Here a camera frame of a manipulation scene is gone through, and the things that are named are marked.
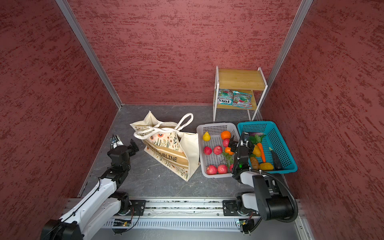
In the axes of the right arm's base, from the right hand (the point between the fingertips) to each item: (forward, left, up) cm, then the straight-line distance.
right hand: (239, 139), depth 89 cm
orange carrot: (-1, -16, -9) cm, 18 cm away
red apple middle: (-4, +13, -5) cm, 15 cm away
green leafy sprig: (-10, +7, -7) cm, 14 cm away
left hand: (-3, +67, +2) cm, 67 cm away
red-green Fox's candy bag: (+25, -5, +9) cm, 27 cm away
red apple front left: (-17, +18, -5) cm, 25 cm away
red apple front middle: (-16, +12, -5) cm, 21 cm away
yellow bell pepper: (-6, -11, -5) cm, 13 cm away
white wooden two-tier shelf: (+30, -1, +21) cm, 37 cm away
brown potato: (-13, -7, -6) cm, 16 cm away
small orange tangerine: (-4, +7, -5) cm, 10 cm away
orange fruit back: (+7, +7, -5) cm, 11 cm away
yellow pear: (+5, +20, -4) cm, 21 cm away
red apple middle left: (-4, +20, -5) cm, 21 cm away
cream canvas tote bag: (-8, +42, +7) cm, 43 cm away
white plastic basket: (-9, +15, -10) cm, 20 cm away
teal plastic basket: (+3, -25, -7) cm, 26 cm away
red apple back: (+1, +7, -6) cm, 10 cm away
